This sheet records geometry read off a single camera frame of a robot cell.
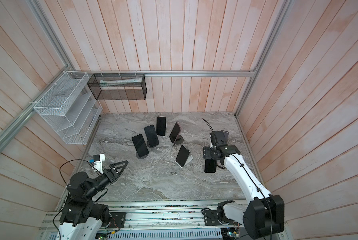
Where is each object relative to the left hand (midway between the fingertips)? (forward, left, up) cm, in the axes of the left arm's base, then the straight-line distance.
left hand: (127, 168), depth 68 cm
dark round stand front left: (+16, -1, -19) cm, 24 cm away
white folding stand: (+16, -32, -20) cm, 41 cm away
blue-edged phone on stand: (+28, -7, -14) cm, 32 cm away
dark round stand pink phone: (+31, -25, -21) cm, 45 cm away
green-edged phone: (+19, -1, -10) cm, 22 cm away
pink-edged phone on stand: (+31, -22, -13) cm, 40 cm away
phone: (+15, -27, -15) cm, 34 cm away
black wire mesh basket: (+60, +19, +3) cm, 63 cm away
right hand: (+14, -43, -9) cm, 46 cm away
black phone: (+8, -43, -13) cm, 45 cm away
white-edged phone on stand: (+38, -12, -13) cm, 42 cm away
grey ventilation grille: (-24, -41, -22) cm, 52 cm away
